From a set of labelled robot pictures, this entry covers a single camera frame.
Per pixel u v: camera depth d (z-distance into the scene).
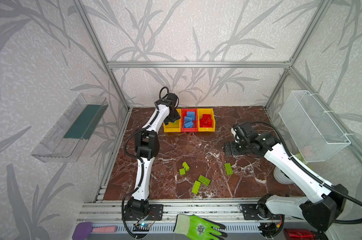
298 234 0.66
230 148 0.67
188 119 1.12
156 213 0.73
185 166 0.87
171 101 0.76
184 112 1.12
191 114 1.09
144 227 0.72
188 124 1.05
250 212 0.73
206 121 1.07
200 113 1.08
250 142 0.55
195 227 0.69
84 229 0.69
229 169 0.87
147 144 0.61
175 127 1.07
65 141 0.63
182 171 0.87
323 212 0.37
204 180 0.83
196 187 0.81
